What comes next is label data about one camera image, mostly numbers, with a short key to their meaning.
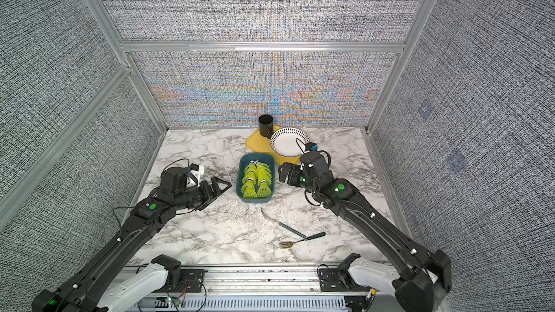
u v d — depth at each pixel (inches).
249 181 37.4
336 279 28.8
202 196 26.1
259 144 44.6
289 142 43.2
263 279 29.4
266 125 43.5
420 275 14.9
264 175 38.1
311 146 26.2
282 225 33.7
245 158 39.6
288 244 31.8
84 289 15.7
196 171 28.1
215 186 26.5
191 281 28.8
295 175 25.7
